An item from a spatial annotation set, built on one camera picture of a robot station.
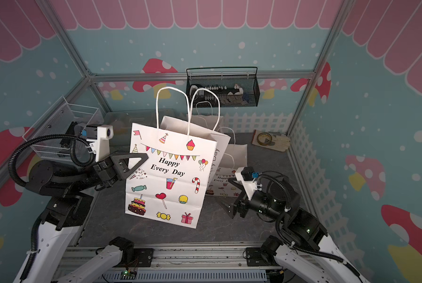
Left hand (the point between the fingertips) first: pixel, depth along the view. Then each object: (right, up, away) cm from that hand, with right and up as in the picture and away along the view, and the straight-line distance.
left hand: (149, 163), depth 44 cm
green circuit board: (-20, -48, +29) cm, 60 cm away
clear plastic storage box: (-38, +21, +57) cm, 71 cm away
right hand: (+19, -9, +13) cm, 25 cm away
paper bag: (+16, +18, +47) cm, 53 cm away
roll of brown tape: (+49, +11, +73) cm, 88 cm away
